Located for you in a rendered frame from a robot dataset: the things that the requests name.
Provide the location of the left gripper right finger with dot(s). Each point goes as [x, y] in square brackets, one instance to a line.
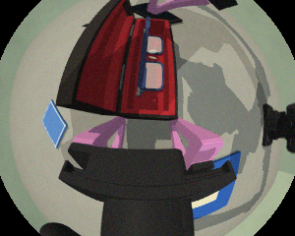
[203, 145]

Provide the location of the red glasses case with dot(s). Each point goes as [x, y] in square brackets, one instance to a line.
[97, 79]

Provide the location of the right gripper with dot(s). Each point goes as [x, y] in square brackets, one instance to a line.
[172, 4]

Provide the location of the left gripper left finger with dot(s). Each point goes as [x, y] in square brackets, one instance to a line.
[99, 135]

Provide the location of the blue notebook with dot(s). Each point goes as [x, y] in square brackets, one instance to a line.
[219, 199]

